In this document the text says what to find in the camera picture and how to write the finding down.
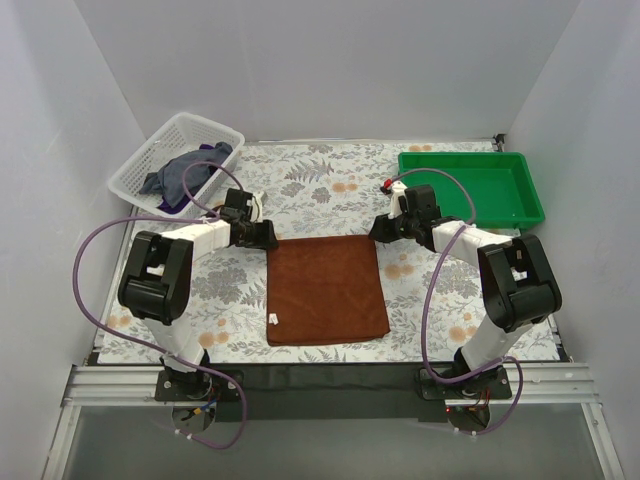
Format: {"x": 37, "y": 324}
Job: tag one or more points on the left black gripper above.
{"x": 258, "y": 235}

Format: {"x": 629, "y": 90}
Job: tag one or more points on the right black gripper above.
{"x": 395, "y": 229}

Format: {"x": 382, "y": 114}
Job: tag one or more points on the brown towel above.
{"x": 325, "y": 291}

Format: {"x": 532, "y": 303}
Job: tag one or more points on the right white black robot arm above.
{"x": 518, "y": 286}

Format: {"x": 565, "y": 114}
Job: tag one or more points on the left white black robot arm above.
{"x": 156, "y": 283}

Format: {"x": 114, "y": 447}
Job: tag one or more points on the purple cloth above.
{"x": 167, "y": 181}

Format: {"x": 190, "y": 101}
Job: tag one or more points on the grey cloth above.
{"x": 222, "y": 151}

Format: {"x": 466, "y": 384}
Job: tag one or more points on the green plastic tray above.
{"x": 498, "y": 184}

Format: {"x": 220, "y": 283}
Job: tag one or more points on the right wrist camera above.
{"x": 419, "y": 200}

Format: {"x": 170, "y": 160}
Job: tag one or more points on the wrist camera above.
{"x": 419, "y": 200}
{"x": 243, "y": 205}

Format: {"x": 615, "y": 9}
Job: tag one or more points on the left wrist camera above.
{"x": 243, "y": 205}

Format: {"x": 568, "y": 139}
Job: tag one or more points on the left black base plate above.
{"x": 196, "y": 386}

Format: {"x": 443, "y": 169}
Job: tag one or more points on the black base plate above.
{"x": 492, "y": 384}
{"x": 196, "y": 386}

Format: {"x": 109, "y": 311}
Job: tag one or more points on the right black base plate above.
{"x": 492, "y": 384}

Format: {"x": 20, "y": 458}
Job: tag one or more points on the aluminium frame rail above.
{"x": 119, "y": 385}

